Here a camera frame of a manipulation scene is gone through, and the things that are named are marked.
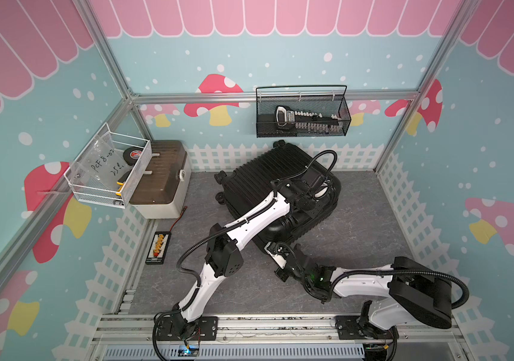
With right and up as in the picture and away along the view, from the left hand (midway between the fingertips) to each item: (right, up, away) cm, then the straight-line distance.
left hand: (314, 209), depth 84 cm
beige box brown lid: (-59, +9, +5) cm, 60 cm away
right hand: (-17, -18, 0) cm, 24 cm away
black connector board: (-62, -16, +8) cm, 65 cm away
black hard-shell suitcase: (-27, +8, +1) cm, 28 cm away
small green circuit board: (-44, -46, -11) cm, 64 cm away
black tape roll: (-67, +20, -4) cm, 70 cm away
